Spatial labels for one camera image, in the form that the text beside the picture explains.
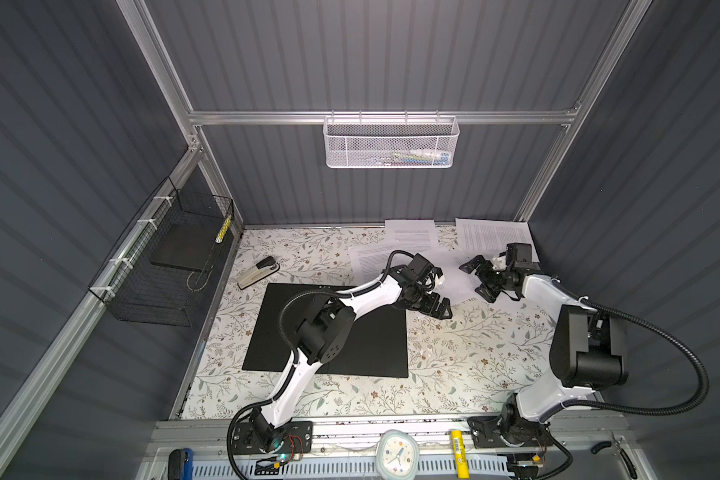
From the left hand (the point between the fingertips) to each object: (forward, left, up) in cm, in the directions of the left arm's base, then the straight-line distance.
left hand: (441, 312), depth 91 cm
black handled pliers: (-36, -32, -4) cm, 49 cm away
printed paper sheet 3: (+12, -9, -4) cm, 15 cm away
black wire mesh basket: (+3, +75, +23) cm, 78 cm away
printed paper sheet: (+34, -29, -4) cm, 45 cm away
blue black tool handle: (-34, +68, -3) cm, 76 cm away
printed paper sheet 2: (+38, +3, -4) cm, 38 cm away
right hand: (+9, -11, +5) cm, 15 cm away
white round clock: (-35, +18, -3) cm, 40 cm away
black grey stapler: (+20, +59, -2) cm, 63 cm away
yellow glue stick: (-37, +3, -3) cm, 37 cm away
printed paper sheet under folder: (+24, +20, -4) cm, 31 cm away
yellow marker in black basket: (+18, +62, +22) cm, 68 cm away
